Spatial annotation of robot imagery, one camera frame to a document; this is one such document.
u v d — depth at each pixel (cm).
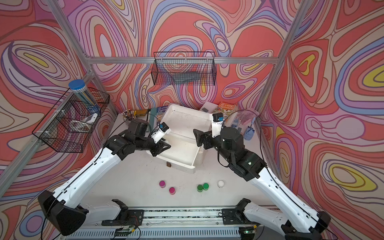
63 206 38
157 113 115
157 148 63
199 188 81
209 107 112
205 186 81
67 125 74
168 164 73
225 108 107
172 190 81
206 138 54
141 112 120
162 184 82
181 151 81
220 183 82
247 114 119
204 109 110
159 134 63
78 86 69
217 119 52
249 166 44
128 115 98
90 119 72
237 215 64
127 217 71
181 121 85
